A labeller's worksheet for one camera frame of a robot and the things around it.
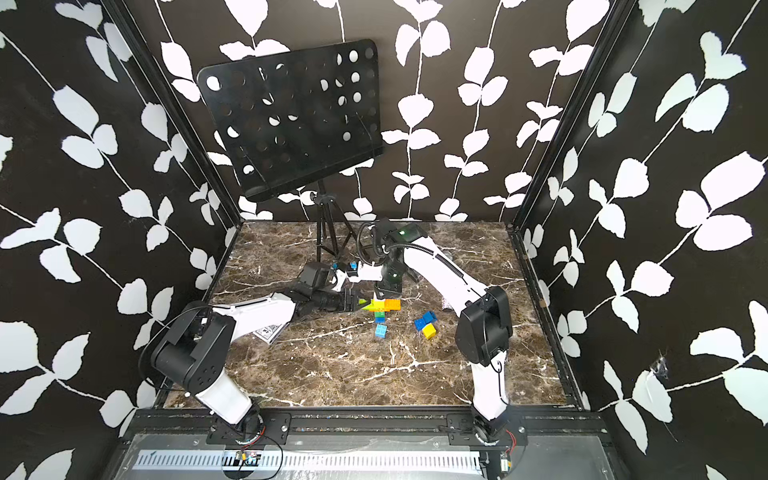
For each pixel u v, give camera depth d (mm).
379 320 929
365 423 764
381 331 903
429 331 903
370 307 858
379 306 851
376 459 703
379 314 925
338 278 783
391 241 614
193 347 464
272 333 884
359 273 730
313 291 733
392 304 864
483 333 504
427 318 927
